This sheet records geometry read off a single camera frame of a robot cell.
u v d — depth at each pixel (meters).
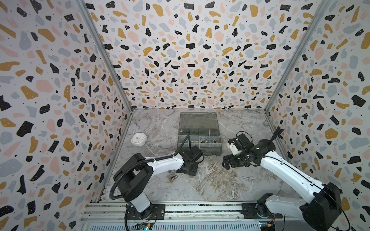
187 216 0.73
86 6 0.70
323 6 0.71
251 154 0.56
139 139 0.98
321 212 0.39
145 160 0.48
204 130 1.07
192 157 0.69
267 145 0.97
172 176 0.85
